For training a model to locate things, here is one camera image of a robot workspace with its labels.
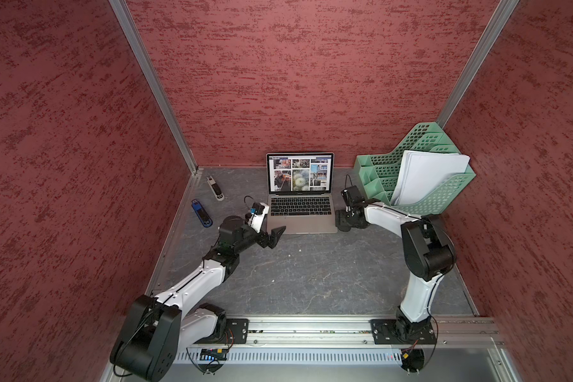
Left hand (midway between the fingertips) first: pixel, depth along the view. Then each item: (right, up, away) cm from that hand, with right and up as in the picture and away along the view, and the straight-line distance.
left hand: (274, 224), depth 83 cm
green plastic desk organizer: (+49, +20, +30) cm, 61 cm away
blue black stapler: (-34, +2, +19) cm, 39 cm away
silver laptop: (+10, +11, +27) cm, 31 cm away
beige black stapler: (-29, +13, +23) cm, 40 cm away
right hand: (+30, -2, +16) cm, 34 cm away
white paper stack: (+56, +20, +7) cm, 60 cm away
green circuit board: (-18, -39, -11) cm, 44 cm away
